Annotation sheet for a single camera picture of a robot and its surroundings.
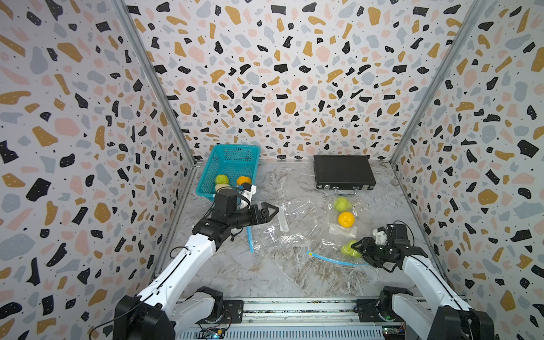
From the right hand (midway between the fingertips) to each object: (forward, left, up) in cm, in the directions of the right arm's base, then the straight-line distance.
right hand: (357, 249), depth 85 cm
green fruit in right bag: (+21, +3, +2) cm, 21 cm away
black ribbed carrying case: (+40, -1, +2) cm, 40 cm away
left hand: (+5, +34, +19) cm, 39 cm away
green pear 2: (-1, +4, +1) cm, 5 cm away
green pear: (+33, +62, +4) cm, 70 cm away
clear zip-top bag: (+7, +27, -2) cm, 28 cm away
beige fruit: (+30, +63, +2) cm, 70 cm away
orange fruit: (+35, +52, +2) cm, 63 cm away
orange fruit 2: (+12, +3, +2) cm, 13 cm away
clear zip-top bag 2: (+1, +11, +1) cm, 12 cm away
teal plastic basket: (+51, +60, 0) cm, 79 cm away
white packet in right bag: (+9, +1, -2) cm, 9 cm away
